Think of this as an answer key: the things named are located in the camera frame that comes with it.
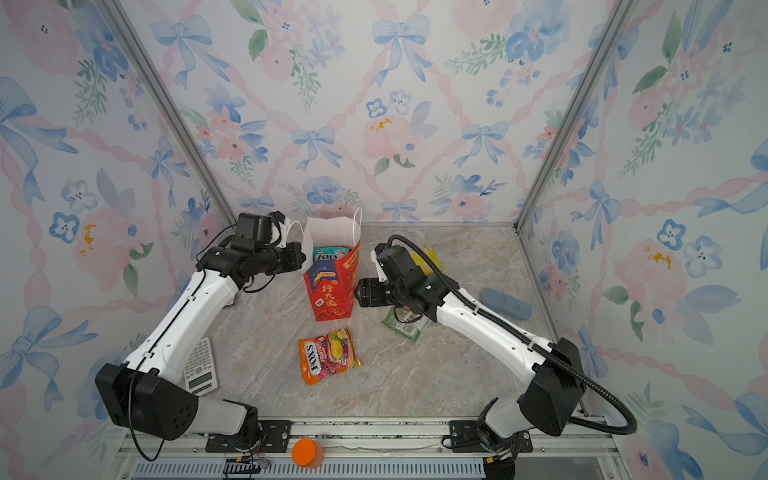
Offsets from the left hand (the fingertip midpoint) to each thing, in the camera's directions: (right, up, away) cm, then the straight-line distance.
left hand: (307, 253), depth 78 cm
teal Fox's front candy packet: (+2, -1, +12) cm, 12 cm away
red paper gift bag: (+5, -11, +7) cm, 14 cm away
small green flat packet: (+27, -21, +15) cm, 37 cm away
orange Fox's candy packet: (+3, -29, +5) cm, 30 cm away
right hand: (+15, -9, -2) cm, 18 cm away
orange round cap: (+4, -43, -15) cm, 45 cm away
